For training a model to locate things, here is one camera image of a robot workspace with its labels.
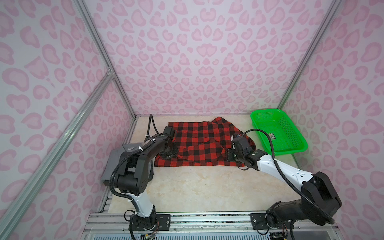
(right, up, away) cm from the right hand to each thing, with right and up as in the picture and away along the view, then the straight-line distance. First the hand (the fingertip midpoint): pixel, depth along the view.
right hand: (228, 152), depth 87 cm
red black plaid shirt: (-15, +3, +16) cm, 22 cm away
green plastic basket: (+43, +6, +17) cm, 47 cm away
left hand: (-32, -1, +7) cm, 33 cm away
